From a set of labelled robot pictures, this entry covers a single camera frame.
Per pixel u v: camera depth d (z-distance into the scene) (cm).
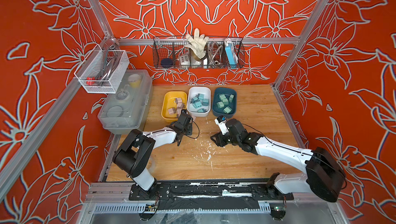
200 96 111
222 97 110
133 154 46
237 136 63
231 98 107
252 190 74
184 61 93
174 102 109
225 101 107
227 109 102
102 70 76
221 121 74
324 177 41
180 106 104
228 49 83
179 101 107
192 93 113
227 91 116
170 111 102
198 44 92
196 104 103
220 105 105
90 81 68
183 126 73
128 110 81
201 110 103
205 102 107
